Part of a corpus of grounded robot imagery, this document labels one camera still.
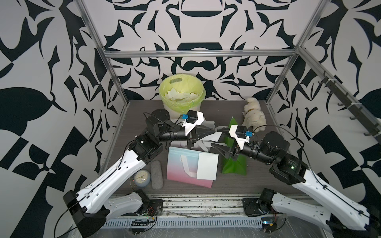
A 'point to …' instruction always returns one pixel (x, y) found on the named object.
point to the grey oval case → (156, 174)
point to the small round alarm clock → (142, 178)
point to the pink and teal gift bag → (182, 165)
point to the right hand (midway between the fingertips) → (216, 134)
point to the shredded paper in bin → (175, 95)
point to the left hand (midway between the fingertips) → (212, 126)
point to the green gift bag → (231, 164)
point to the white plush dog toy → (253, 116)
